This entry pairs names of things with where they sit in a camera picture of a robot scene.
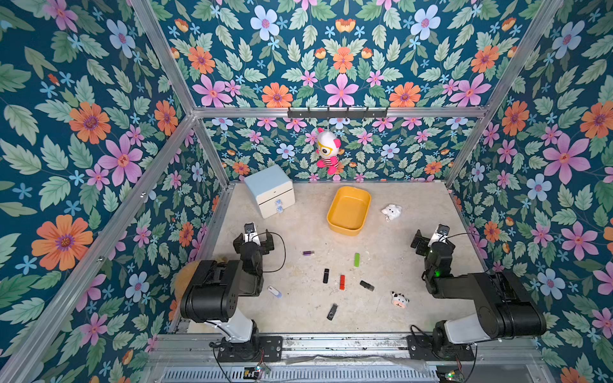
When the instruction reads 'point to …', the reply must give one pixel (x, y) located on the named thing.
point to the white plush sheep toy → (393, 211)
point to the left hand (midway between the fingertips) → (254, 229)
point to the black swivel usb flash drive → (332, 310)
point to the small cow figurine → (399, 300)
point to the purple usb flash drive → (308, 253)
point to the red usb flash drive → (342, 282)
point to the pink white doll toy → (328, 147)
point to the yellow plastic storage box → (349, 211)
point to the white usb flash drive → (278, 294)
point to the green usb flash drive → (357, 259)
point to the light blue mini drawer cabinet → (273, 188)
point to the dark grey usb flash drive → (366, 286)
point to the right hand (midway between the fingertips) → (433, 232)
